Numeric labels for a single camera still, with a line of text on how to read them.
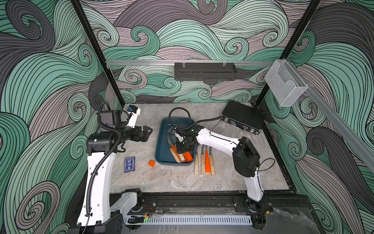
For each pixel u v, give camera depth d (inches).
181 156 33.6
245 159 19.5
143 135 23.3
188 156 34.5
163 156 35.5
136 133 22.5
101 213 13.9
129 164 33.7
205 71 37.6
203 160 34.5
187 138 25.4
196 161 34.3
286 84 30.8
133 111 22.4
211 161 34.5
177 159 34.4
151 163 33.8
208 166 33.6
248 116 42.2
